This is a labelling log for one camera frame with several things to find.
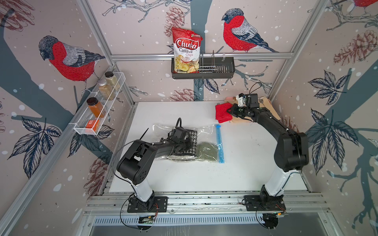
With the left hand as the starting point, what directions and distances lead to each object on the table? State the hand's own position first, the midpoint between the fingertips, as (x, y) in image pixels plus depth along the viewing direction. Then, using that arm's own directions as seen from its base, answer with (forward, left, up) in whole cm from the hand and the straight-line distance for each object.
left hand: (195, 142), depth 94 cm
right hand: (+16, -20, +15) cm, 30 cm away
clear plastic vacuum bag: (+1, -8, 0) cm, 8 cm away
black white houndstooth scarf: (+5, +2, +1) cm, 6 cm away
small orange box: (-7, +48, +31) cm, 57 cm away
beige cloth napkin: (+38, -57, -1) cm, 69 cm away
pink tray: (+43, -29, -1) cm, 52 cm away
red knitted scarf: (+12, -17, +13) cm, 25 cm away
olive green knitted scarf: (-7, -7, +2) cm, 11 cm away
